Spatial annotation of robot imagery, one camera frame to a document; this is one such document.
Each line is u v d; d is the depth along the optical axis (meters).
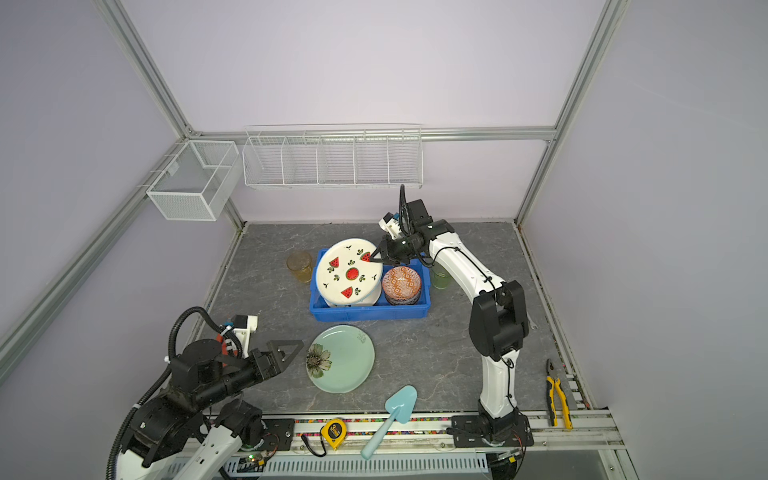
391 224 0.81
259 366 0.57
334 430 0.73
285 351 0.63
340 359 0.85
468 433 0.73
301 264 1.05
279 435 0.74
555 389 0.80
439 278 0.95
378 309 0.96
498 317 0.51
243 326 0.61
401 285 0.92
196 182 0.99
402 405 0.78
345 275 0.84
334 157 0.99
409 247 0.74
